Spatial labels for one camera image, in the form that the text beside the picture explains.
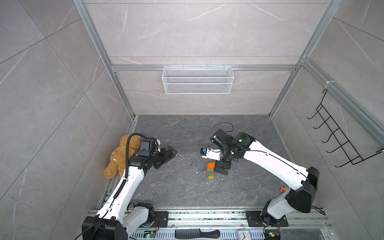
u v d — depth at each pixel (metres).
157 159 0.66
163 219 0.73
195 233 0.70
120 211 0.41
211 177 0.86
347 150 0.65
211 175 0.84
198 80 1.01
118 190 0.44
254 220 0.73
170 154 0.71
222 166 0.64
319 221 0.75
